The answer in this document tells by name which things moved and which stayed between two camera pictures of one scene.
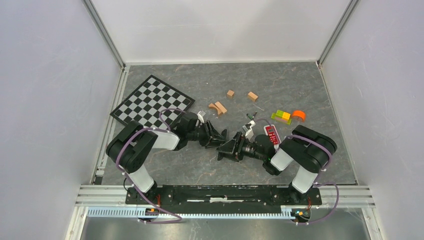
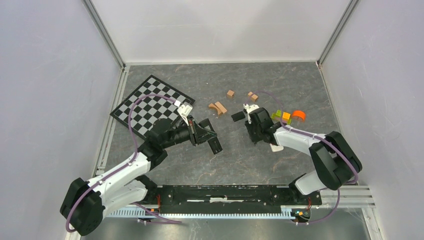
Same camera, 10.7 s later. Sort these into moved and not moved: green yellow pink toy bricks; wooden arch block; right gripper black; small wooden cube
Moved: right gripper black
Not moved: wooden arch block; small wooden cube; green yellow pink toy bricks
